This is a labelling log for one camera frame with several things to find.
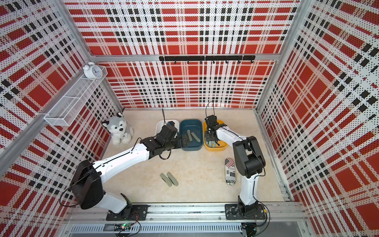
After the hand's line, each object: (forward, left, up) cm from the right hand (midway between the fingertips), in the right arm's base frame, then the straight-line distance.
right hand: (214, 135), depth 98 cm
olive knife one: (-26, +32, -5) cm, 41 cm away
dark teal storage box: (+10, +13, -3) cm, 17 cm away
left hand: (-10, +19, +10) cm, 24 cm away
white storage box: (+10, +38, +1) cm, 40 cm away
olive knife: (+3, +17, -5) cm, 18 cm away
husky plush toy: (-3, +59, +10) cm, 60 cm away
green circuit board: (-50, +46, -3) cm, 68 cm away
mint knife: (-4, +3, -4) cm, 7 cm away
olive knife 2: (+1, +13, -5) cm, 13 cm away
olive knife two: (-28, +26, -5) cm, 38 cm away
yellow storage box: (-7, -5, -2) cm, 9 cm away
